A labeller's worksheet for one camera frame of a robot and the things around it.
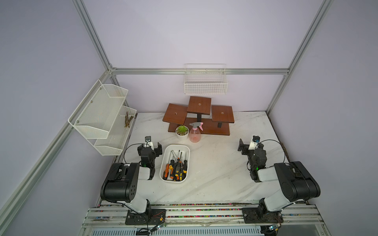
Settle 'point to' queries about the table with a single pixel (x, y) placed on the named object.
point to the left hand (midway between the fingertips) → (150, 145)
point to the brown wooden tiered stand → (213, 120)
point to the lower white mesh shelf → (112, 145)
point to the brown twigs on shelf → (127, 121)
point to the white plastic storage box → (165, 155)
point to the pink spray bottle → (195, 134)
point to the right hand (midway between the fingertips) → (248, 141)
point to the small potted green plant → (182, 132)
